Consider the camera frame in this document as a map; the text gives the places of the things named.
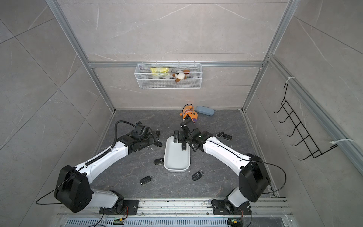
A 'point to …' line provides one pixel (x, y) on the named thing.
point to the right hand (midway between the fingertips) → (181, 135)
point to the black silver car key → (197, 175)
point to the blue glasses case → (205, 110)
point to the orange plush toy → (189, 109)
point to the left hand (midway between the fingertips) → (154, 136)
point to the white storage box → (175, 160)
